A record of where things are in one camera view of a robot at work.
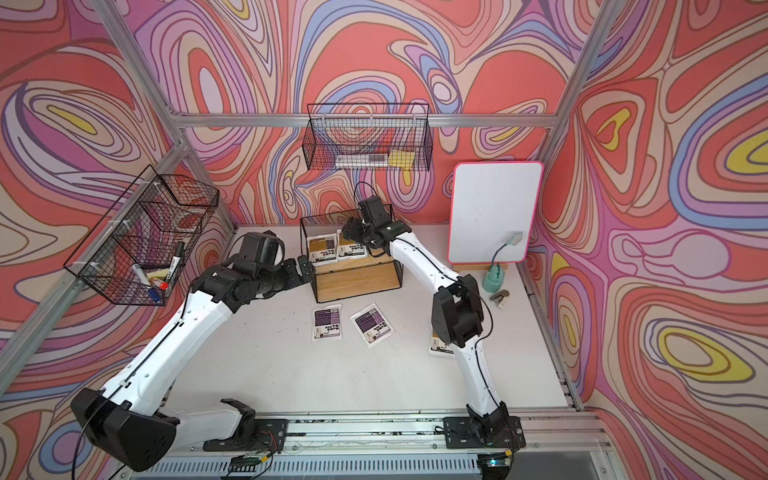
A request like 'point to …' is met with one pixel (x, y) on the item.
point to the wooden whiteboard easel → (476, 267)
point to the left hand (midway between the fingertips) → (305, 273)
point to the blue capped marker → (154, 294)
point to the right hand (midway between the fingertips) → (352, 239)
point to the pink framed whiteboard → (489, 200)
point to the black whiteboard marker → (179, 251)
